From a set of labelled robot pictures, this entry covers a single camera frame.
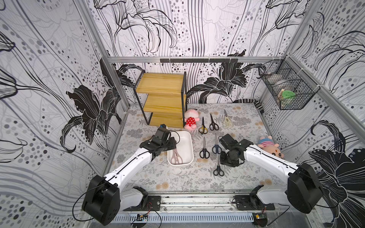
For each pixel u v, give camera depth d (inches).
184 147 37.0
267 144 34.7
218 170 33.0
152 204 28.8
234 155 24.0
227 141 26.6
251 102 46.9
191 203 29.2
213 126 41.2
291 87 31.3
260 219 27.6
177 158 34.9
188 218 30.1
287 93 31.1
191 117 40.7
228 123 42.1
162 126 29.6
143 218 28.3
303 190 15.9
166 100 41.4
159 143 24.8
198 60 36.2
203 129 40.5
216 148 36.6
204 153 35.8
